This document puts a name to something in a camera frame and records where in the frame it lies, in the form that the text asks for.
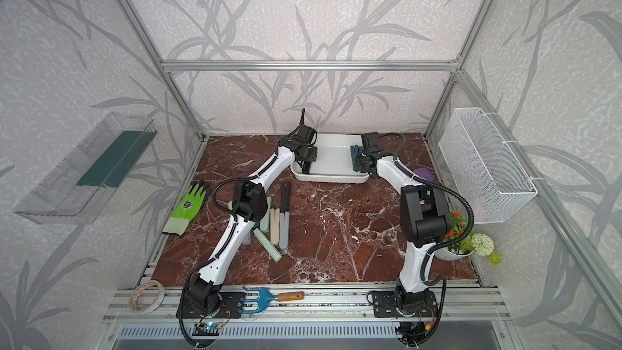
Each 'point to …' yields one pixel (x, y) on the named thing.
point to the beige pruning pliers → (274, 226)
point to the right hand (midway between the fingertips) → (361, 160)
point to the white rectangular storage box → (334, 163)
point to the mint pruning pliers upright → (264, 224)
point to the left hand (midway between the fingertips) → (312, 153)
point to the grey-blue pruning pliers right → (284, 220)
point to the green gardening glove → (186, 211)
